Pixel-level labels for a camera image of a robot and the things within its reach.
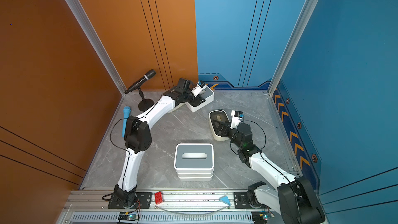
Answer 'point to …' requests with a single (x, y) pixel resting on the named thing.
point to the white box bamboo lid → (195, 173)
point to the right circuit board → (261, 216)
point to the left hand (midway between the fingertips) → (202, 94)
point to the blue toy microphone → (126, 112)
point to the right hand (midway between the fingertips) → (219, 121)
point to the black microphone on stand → (145, 103)
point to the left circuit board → (128, 215)
